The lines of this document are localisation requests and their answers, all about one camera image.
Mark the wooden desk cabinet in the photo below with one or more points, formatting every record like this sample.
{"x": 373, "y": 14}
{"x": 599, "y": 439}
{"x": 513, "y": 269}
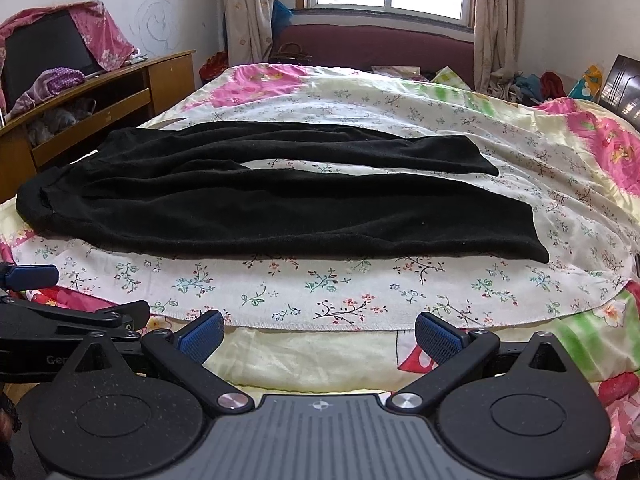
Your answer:
{"x": 142, "y": 90}

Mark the blue cushion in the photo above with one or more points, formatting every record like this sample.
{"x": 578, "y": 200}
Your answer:
{"x": 281, "y": 18}

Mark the pink floral cloth cover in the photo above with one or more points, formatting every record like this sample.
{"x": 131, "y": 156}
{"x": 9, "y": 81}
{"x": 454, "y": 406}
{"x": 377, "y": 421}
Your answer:
{"x": 101, "y": 35}

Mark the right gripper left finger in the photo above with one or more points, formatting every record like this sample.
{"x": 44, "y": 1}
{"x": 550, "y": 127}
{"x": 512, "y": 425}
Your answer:
{"x": 179, "y": 357}

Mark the right beige curtain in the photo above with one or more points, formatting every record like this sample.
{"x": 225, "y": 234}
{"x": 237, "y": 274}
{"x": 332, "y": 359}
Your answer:
{"x": 498, "y": 26}

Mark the clothes pile by wall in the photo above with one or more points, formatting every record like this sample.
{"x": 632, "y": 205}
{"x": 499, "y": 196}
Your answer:
{"x": 533, "y": 90}

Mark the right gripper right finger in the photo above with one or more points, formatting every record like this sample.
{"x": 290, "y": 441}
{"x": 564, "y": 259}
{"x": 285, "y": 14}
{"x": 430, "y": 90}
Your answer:
{"x": 458, "y": 356}

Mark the grey clothes in shelf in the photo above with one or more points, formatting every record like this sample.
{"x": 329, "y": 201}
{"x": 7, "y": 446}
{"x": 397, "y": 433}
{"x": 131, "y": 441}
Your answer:
{"x": 57, "y": 120}

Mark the dark wooden board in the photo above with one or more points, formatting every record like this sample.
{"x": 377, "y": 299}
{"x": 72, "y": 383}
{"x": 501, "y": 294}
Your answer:
{"x": 620, "y": 93}

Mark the purple knitted garment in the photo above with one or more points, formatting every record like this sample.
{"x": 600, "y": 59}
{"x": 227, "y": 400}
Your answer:
{"x": 47, "y": 85}

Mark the dark handbag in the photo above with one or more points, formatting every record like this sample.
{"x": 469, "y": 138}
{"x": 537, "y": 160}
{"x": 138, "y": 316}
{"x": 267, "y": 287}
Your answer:
{"x": 290, "y": 53}

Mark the left beige curtain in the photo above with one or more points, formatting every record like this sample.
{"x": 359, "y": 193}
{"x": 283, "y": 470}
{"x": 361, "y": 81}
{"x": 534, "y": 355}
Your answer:
{"x": 249, "y": 30}

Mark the beige curtain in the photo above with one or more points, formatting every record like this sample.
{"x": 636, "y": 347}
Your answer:
{"x": 498, "y": 26}
{"x": 249, "y": 30}

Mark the black pants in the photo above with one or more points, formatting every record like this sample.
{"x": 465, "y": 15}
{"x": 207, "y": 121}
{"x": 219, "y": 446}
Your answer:
{"x": 281, "y": 188}

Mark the black television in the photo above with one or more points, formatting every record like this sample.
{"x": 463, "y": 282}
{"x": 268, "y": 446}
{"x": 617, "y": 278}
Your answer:
{"x": 51, "y": 42}

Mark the maroon headboard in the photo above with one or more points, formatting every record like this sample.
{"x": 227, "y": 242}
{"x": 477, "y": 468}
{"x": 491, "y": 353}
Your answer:
{"x": 363, "y": 47}

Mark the pink yellow floral quilt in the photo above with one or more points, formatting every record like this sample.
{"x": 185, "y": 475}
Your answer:
{"x": 294, "y": 361}

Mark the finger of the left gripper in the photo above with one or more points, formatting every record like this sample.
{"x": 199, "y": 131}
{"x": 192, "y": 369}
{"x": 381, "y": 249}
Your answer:
{"x": 33, "y": 276}
{"x": 21, "y": 316}

